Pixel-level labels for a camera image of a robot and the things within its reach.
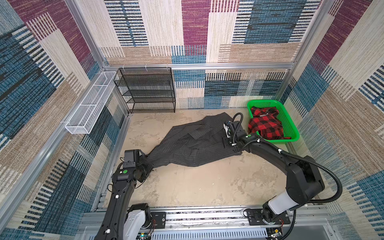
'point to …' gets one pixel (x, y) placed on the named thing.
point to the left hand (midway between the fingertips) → (152, 163)
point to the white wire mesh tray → (84, 118)
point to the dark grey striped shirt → (202, 138)
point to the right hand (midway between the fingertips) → (227, 141)
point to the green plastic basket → (289, 130)
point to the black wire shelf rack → (147, 89)
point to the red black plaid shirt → (264, 121)
